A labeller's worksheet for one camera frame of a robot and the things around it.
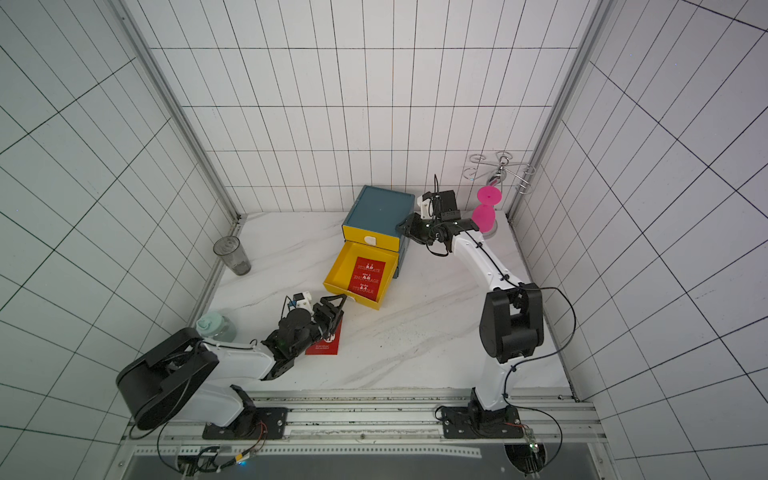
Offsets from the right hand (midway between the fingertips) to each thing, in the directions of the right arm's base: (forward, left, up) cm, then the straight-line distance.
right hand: (405, 222), depth 89 cm
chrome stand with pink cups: (+19, -28, +6) cm, 35 cm away
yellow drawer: (-12, +21, -14) cm, 28 cm away
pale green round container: (-31, +51, -12) cm, 61 cm away
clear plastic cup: (-5, +58, -10) cm, 59 cm away
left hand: (-22, +17, -14) cm, 31 cm away
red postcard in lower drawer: (-11, +12, -14) cm, 21 cm away
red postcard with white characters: (-32, +22, -21) cm, 44 cm away
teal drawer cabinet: (+5, +8, 0) cm, 10 cm away
